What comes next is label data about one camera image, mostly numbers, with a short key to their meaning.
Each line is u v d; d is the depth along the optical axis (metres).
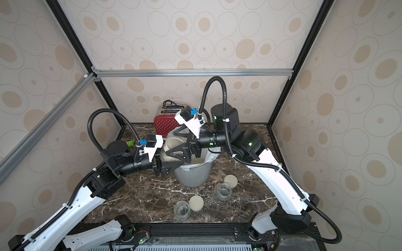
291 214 0.40
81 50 0.81
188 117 0.43
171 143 0.54
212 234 0.75
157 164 0.48
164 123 1.03
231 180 0.90
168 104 1.09
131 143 1.06
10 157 0.52
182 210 0.81
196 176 0.77
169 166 0.49
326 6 0.68
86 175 0.47
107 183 0.44
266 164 0.38
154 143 0.46
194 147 0.44
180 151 0.43
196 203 0.82
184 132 0.52
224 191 0.87
